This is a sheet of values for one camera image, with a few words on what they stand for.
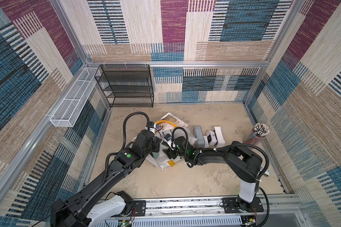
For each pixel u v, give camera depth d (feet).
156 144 1.98
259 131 2.71
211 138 3.06
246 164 1.60
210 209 2.42
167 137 2.58
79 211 1.28
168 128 2.53
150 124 2.13
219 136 3.08
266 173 2.70
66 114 3.01
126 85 3.64
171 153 2.65
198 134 2.99
